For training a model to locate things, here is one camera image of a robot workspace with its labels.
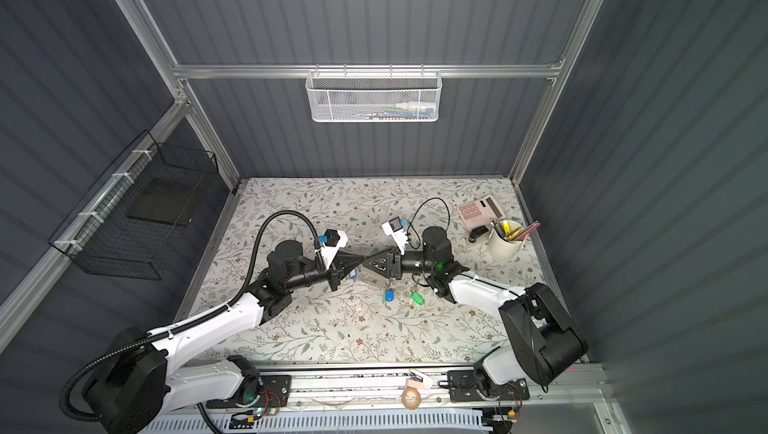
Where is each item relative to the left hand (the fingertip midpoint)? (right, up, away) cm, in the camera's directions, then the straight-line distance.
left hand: (362, 257), depth 76 cm
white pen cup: (+43, +3, +15) cm, 45 cm away
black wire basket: (-55, +7, -3) cm, 56 cm away
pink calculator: (+40, +11, +32) cm, 52 cm away
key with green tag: (+15, -15, +14) cm, 25 cm away
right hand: (+2, -3, 0) cm, 3 cm away
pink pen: (+49, +6, +14) cm, 52 cm away
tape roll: (+12, -35, -2) cm, 37 cm away
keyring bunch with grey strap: (+7, -11, +4) cm, 13 cm away
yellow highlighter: (+44, +6, +18) cm, 48 cm away
